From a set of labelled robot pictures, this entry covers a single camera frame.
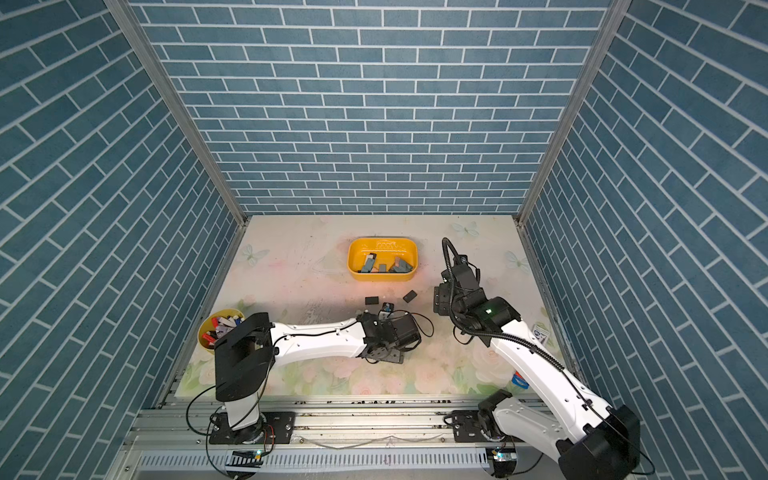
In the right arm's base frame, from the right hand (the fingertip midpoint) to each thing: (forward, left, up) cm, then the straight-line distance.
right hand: (451, 295), depth 80 cm
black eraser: (+5, +24, -15) cm, 29 cm away
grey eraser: (+19, +22, -16) cm, 33 cm away
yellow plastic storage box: (+28, +21, -16) cm, 39 cm away
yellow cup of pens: (-12, +62, -4) cm, 63 cm away
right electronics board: (-34, -15, -22) cm, 43 cm away
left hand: (-13, +14, -14) cm, 24 cm away
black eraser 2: (+9, +11, -17) cm, 22 cm away
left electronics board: (-38, +49, -20) cm, 65 cm away
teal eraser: (+18, +14, -13) cm, 26 cm away
